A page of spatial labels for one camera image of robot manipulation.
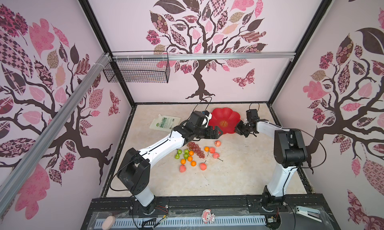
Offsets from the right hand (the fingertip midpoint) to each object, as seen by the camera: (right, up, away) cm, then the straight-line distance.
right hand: (234, 127), depth 100 cm
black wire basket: (-57, +40, -5) cm, 69 cm away
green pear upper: (-32, -14, -8) cm, 36 cm away
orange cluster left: (-34, -20, -12) cm, 41 cm away
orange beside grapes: (-19, -13, -8) cm, 25 cm away
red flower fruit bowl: (-4, +6, +10) cm, 12 cm away
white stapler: (+30, -39, -30) cm, 58 cm away
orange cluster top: (-29, -15, -10) cm, 34 cm away
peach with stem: (-14, -16, -11) cm, 24 cm away
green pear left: (-38, -17, -10) cm, 43 cm away
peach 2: (-16, -14, -8) cm, 23 cm away
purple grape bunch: (-26, -13, -9) cm, 30 cm away
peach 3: (-22, -22, -14) cm, 34 cm away
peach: (-12, -10, -6) cm, 16 cm away
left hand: (-15, -3, -20) cm, 25 cm away
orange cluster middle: (-30, -18, -11) cm, 37 cm away
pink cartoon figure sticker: (-21, -39, -32) cm, 55 cm away
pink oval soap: (-67, -42, -32) cm, 85 cm away
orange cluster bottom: (-28, -21, -13) cm, 37 cm away
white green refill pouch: (-49, +3, +7) cm, 50 cm away
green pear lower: (-32, -17, -10) cm, 38 cm away
